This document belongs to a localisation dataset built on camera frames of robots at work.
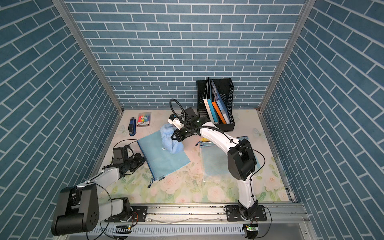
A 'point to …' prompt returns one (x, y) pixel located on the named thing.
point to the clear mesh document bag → (215, 163)
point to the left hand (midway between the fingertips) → (149, 157)
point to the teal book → (213, 111)
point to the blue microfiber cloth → (166, 131)
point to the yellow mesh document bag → (204, 140)
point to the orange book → (220, 116)
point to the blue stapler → (132, 126)
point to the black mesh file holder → (225, 89)
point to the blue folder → (220, 102)
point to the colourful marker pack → (144, 119)
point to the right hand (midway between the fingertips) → (174, 138)
